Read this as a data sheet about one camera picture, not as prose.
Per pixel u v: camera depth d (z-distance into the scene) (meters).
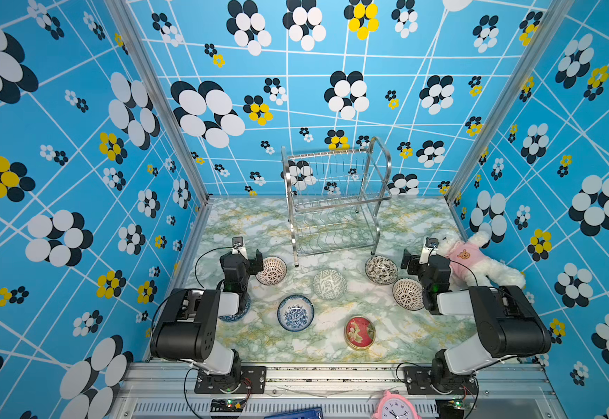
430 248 0.80
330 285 0.91
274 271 0.95
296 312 0.86
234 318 0.84
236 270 0.71
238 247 0.79
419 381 0.73
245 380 0.73
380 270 0.96
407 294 0.89
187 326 0.45
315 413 0.64
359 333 0.79
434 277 0.72
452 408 0.70
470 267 0.87
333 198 1.24
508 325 0.46
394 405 0.68
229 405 0.72
